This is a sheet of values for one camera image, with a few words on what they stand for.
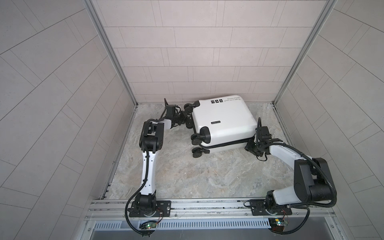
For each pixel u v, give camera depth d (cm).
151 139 63
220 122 80
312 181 43
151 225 64
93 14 73
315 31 79
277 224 68
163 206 71
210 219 69
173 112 91
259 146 69
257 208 71
